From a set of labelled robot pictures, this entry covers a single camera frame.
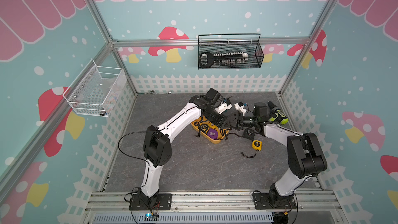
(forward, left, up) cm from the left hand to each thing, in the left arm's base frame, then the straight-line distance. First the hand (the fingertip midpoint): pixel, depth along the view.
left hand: (223, 125), depth 82 cm
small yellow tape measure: (-4, -21, -15) cm, 26 cm away
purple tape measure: (+3, +5, -14) cm, 15 cm away
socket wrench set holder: (+34, +9, +18) cm, 39 cm away
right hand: (+2, -1, 0) cm, 3 cm away
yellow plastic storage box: (0, 0, -8) cm, 8 cm away
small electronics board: (-40, +35, -19) cm, 56 cm away
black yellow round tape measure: (+7, +10, -13) cm, 18 cm away
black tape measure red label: (+3, -17, -13) cm, 21 cm away
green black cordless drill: (+17, -39, -12) cm, 44 cm away
